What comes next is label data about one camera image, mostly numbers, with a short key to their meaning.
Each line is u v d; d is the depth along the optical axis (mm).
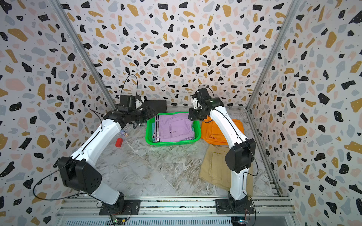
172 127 1003
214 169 866
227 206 729
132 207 732
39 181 640
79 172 421
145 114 719
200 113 707
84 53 865
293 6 716
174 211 732
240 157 494
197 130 970
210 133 1023
